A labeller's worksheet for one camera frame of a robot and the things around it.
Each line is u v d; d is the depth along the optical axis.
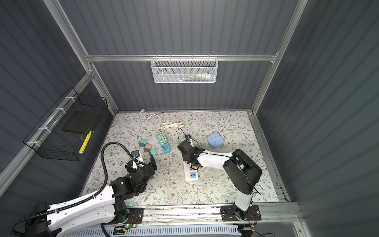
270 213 0.76
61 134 0.72
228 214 0.72
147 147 0.99
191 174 0.85
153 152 0.96
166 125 1.08
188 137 0.82
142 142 1.00
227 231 0.70
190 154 0.70
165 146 0.96
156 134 1.06
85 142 0.69
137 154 0.65
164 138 0.96
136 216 0.73
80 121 0.77
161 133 0.99
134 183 0.58
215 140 0.99
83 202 0.47
